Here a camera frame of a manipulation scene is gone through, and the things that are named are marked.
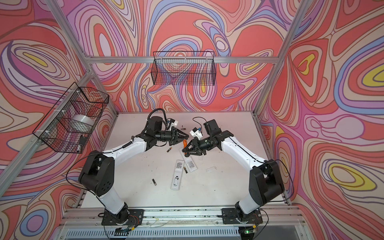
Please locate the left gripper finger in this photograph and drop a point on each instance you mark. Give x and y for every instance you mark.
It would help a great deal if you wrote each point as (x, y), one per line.
(180, 135)
(184, 142)

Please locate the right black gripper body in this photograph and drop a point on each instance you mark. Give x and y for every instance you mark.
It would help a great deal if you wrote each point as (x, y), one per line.
(205, 144)

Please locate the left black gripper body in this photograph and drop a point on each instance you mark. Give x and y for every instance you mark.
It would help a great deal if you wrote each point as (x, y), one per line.
(167, 136)

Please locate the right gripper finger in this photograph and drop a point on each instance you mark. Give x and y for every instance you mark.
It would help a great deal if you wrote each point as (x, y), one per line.
(191, 145)
(193, 152)

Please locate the white remote control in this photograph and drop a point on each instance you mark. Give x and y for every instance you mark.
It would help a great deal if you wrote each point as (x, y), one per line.
(190, 164)
(177, 176)

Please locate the orange black screwdriver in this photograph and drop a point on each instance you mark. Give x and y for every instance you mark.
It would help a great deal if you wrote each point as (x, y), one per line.
(186, 148)

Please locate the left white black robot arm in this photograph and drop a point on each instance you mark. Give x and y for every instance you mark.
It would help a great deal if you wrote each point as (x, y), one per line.
(98, 173)

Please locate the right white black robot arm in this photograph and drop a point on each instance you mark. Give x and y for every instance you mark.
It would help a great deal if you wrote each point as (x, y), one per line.
(265, 180)

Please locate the white tape roll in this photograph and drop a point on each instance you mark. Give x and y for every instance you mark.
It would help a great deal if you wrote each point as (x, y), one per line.
(84, 120)

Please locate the small black item in basket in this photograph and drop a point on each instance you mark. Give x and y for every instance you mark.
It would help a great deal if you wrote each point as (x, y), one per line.
(82, 141)

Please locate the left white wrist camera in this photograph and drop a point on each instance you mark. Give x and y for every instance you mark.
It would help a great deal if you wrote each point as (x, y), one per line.
(172, 123)

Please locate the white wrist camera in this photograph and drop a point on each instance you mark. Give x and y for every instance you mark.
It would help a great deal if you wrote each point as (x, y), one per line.
(172, 123)
(196, 133)

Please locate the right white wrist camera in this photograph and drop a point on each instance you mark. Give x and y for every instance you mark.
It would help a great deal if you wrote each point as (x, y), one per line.
(196, 133)

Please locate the black wire basket back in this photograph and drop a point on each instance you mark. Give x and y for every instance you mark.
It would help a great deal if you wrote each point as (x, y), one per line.
(184, 68)

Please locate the black wire basket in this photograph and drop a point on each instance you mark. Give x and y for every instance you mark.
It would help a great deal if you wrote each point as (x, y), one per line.
(184, 68)
(62, 133)

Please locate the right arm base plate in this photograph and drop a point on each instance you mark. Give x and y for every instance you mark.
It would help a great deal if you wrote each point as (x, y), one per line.
(231, 216)

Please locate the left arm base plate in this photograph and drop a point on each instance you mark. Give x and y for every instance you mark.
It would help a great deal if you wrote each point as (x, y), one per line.
(127, 217)

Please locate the black wire basket left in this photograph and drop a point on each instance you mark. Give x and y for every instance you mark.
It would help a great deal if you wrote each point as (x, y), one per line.
(62, 133)

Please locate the aluminium front rail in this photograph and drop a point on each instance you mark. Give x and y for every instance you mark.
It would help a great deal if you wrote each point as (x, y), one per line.
(200, 216)

